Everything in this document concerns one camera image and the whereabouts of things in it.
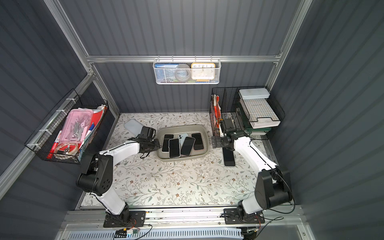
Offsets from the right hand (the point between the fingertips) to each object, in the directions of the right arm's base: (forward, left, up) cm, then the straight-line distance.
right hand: (225, 140), depth 87 cm
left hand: (+2, +42, -8) cm, 43 cm away
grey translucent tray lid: (+20, +65, -12) cm, 69 cm away
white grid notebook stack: (+18, -23, +6) cm, 30 cm away
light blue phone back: (+11, +27, -13) cm, 32 cm away
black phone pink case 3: (+6, +16, -14) cm, 21 cm away
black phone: (-5, -4, -12) cm, 14 cm away
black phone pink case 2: (+6, +23, -16) cm, 29 cm away
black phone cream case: (+6, +38, -13) cm, 41 cm away
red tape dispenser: (-15, +74, +16) cm, 77 cm away
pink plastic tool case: (-6, +76, +18) cm, 78 cm away
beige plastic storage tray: (+16, +31, -9) cm, 36 cm away
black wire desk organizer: (+38, -5, -5) cm, 39 cm away
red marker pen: (-16, +79, +18) cm, 83 cm away
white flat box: (+34, -23, +8) cm, 42 cm away
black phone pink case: (+1, +31, -11) cm, 33 cm away
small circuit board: (-44, +46, -13) cm, 65 cm away
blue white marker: (-5, +68, +18) cm, 71 cm away
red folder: (+2, +69, +17) cm, 72 cm away
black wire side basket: (-12, +81, +23) cm, 85 cm away
